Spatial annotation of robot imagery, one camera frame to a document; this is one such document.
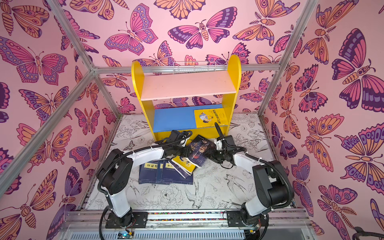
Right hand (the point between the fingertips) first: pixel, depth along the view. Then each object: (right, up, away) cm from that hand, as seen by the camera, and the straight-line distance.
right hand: (206, 153), depth 89 cm
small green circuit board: (-40, -37, -17) cm, 57 cm away
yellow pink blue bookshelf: (-10, +36, +27) cm, 46 cm away
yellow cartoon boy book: (-13, -5, -2) cm, 14 cm away
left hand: (-8, +2, +2) cm, 9 cm away
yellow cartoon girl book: (+2, +22, +8) cm, 24 cm away
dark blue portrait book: (-4, +2, +4) cm, 6 cm away
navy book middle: (-27, -10, -4) cm, 29 cm away
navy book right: (-21, -12, -4) cm, 25 cm away
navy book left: (-34, -11, -2) cm, 35 cm away
